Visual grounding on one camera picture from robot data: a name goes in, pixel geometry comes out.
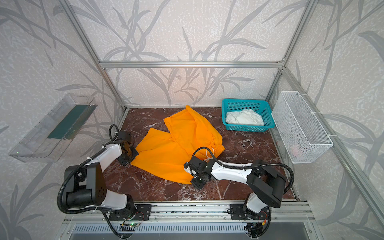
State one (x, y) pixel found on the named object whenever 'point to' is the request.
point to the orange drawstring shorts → (164, 155)
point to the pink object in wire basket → (295, 149)
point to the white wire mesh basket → (304, 138)
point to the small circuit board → (133, 224)
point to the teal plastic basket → (261, 106)
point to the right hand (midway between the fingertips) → (196, 177)
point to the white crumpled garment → (247, 116)
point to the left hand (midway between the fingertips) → (135, 152)
